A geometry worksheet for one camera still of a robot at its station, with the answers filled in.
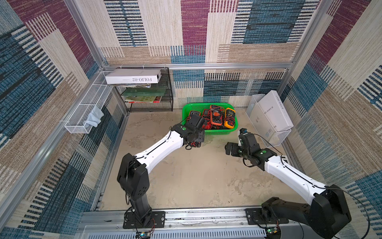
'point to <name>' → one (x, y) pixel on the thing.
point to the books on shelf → (143, 93)
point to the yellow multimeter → (230, 117)
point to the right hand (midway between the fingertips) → (232, 145)
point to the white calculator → (285, 158)
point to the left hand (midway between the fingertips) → (197, 133)
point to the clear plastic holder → (268, 133)
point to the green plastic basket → (200, 106)
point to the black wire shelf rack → (166, 104)
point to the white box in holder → (273, 109)
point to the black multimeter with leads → (197, 144)
